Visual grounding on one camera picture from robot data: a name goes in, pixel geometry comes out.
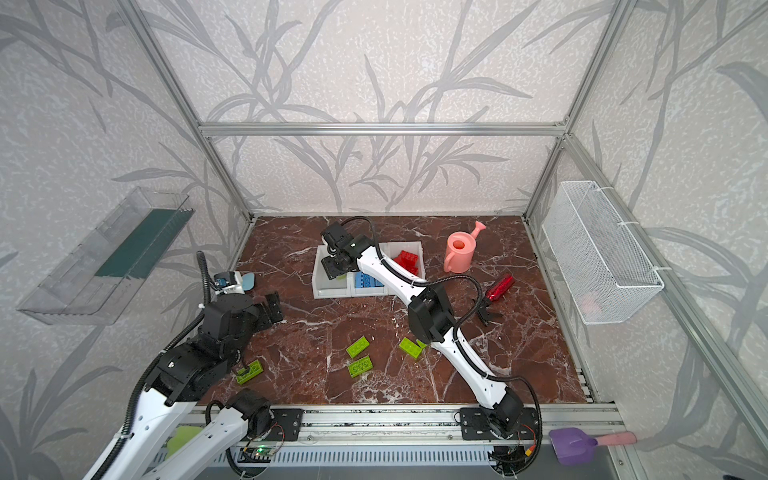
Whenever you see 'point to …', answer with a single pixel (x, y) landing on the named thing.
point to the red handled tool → (500, 287)
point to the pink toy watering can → (461, 248)
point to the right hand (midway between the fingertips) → (335, 257)
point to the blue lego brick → (363, 280)
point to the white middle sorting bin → (358, 292)
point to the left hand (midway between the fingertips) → (267, 290)
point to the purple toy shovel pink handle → (574, 447)
